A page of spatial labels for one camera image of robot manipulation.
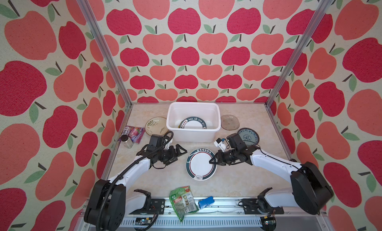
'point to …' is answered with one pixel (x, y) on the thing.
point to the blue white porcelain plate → (249, 136)
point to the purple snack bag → (135, 133)
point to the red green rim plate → (198, 167)
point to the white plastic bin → (210, 112)
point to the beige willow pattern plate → (156, 125)
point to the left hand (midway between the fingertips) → (183, 157)
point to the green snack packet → (182, 201)
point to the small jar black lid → (127, 141)
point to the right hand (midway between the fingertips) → (210, 165)
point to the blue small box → (204, 202)
